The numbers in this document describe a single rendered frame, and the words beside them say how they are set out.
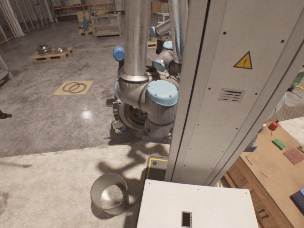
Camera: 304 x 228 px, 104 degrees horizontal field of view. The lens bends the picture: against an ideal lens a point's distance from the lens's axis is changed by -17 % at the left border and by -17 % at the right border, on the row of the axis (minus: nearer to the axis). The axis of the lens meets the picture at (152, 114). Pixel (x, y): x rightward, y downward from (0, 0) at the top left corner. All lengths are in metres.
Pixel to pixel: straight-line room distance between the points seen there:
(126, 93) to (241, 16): 0.56
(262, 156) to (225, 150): 0.95
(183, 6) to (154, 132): 0.60
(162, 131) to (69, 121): 2.06
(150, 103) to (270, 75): 0.47
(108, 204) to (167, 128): 1.04
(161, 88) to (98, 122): 1.82
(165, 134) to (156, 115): 0.13
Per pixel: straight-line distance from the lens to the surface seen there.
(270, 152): 1.76
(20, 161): 2.53
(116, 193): 1.57
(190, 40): 0.41
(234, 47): 0.44
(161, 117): 0.69
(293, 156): 1.88
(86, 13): 10.20
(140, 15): 0.67
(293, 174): 1.76
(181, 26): 0.75
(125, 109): 1.46
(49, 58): 5.74
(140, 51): 0.69
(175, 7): 0.71
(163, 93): 0.64
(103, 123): 2.33
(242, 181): 1.69
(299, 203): 1.59
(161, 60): 0.95
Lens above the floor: 1.60
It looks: 43 degrees down
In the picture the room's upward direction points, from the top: straight up
